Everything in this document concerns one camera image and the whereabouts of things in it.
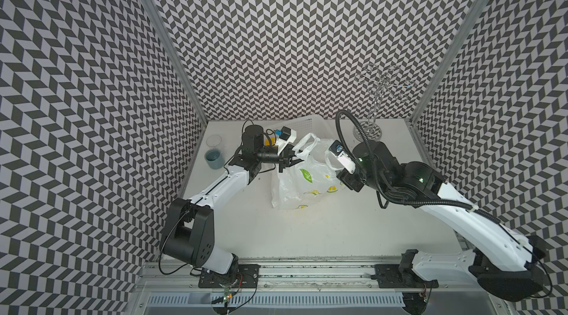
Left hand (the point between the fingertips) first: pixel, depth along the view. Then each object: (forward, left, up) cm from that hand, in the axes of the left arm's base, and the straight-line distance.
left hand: (307, 157), depth 73 cm
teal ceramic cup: (+17, +42, -23) cm, 51 cm away
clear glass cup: (+23, +43, -19) cm, 52 cm away
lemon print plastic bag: (-6, +3, -8) cm, 10 cm away
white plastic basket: (+28, 0, -14) cm, 31 cm away
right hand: (-5, -12, +3) cm, 14 cm away
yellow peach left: (0, +13, +9) cm, 15 cm away
